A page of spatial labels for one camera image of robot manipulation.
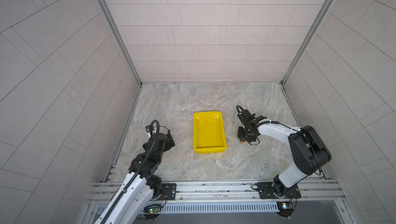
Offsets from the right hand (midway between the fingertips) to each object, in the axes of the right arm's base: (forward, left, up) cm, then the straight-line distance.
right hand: (238, 138), depth 91 cm
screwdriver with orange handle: (-4, -1, +3) cm, 5 cm away
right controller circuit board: (-35, -14, 0) cm, 37 cm away
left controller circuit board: (-32, +44, +6) cm, 55 cm away
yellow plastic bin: (+1, +17, +2) cm, 18 cm away
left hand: (-1, +40, +11) cm, 41 cm away
